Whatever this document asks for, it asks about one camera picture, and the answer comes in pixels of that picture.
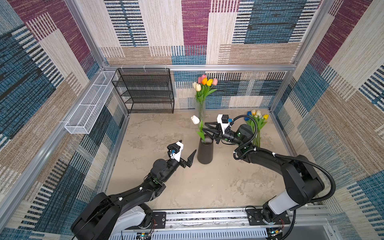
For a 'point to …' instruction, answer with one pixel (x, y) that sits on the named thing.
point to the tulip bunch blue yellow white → (260, 121)
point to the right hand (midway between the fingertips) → (204, 127)
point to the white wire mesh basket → (82, 120)
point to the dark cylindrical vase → (205, 152)
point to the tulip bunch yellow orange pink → (205, 90)
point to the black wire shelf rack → (145, 90)
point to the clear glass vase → (201, 109)
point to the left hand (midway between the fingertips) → (188, 144)
